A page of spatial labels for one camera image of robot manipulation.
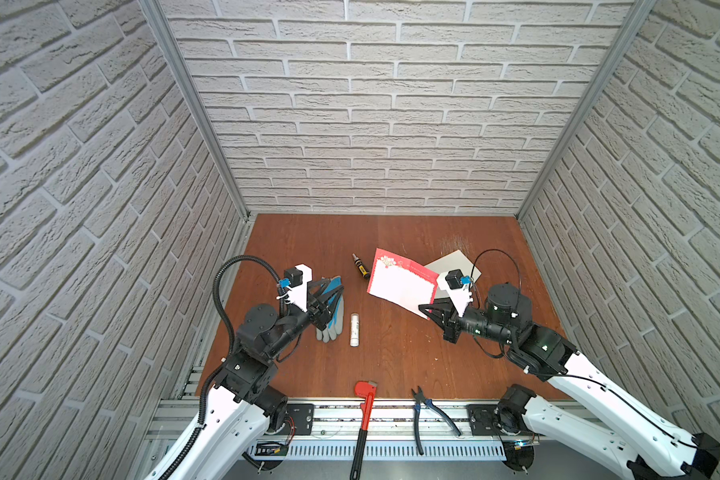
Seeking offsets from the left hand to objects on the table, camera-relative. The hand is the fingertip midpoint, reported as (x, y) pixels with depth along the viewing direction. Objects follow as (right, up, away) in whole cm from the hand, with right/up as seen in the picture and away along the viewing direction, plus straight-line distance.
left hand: (338, 282), depth 66 cm
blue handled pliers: (+20, -32, +11) cm, 40 cm away
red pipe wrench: (+6, -31, +12) cm, 34 cm away
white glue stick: (+2, -18, +21) cm, 28 cm away
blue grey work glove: (-3, -15, +24) cm, 28 cm away
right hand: (+20, -5, +1) cm, 20 cm away
